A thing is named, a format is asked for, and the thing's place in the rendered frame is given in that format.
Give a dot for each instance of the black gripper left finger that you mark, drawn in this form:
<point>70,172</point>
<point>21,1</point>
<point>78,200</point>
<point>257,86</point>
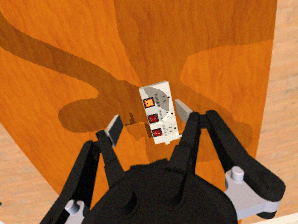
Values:
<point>75,199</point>

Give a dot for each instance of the white power strip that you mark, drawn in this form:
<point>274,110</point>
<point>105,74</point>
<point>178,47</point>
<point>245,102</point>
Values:
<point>159,109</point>

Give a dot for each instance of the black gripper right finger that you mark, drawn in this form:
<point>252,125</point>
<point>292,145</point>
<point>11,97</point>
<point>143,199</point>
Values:
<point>252,188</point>

